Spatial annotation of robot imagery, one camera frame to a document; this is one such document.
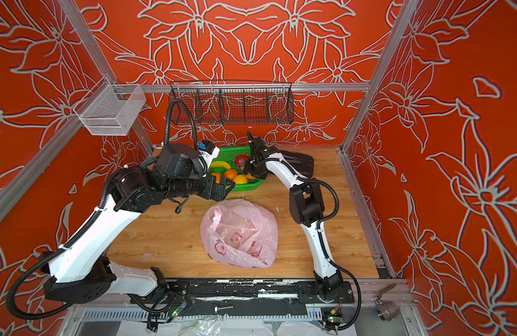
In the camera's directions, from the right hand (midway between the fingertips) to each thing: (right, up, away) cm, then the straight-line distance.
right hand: (246, 171), depth 98 cm
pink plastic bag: (-3, -26, -10) cm, 28 cm away
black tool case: (+28, +4, +5) cm, 29 cm away
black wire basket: (-8, +34, +1) cm, 34 cm away
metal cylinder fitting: (+47, -45, -31) cm, 72 cm away
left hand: (-5, -1, -38) cm, 38 cm away
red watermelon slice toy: (-3, +5, +5) cm, 8 cm away
